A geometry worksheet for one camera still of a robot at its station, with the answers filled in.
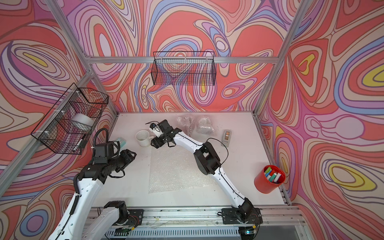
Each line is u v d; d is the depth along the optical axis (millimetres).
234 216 733
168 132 802
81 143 718
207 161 637
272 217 755
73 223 404
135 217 727
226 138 1015
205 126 989
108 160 575
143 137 1009
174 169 907
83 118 734
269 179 779
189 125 991
